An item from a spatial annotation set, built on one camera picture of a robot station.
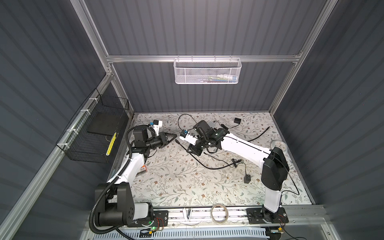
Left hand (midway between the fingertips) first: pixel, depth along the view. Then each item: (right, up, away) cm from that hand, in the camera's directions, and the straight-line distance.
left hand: (177, 136), depth 80 cm
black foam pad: (-38, +7, -1) cm, 39 cm away
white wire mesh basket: (+21, +52, +44) cm, 71 cm away
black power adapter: (+43, +10, +36) cm, 57 cm away
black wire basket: (-42, 0, -7) cm, 42 cm away
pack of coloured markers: (-21, -20, +9) cm, 31 cm away
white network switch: (+22, +7, +32) cm, 40 cm away
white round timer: (+67, -7, +19) cm, 70 cm away
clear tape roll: (+18, -38, -6) cm, 43 cm away
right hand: (+7, -7, +3) cm, 11 cm away
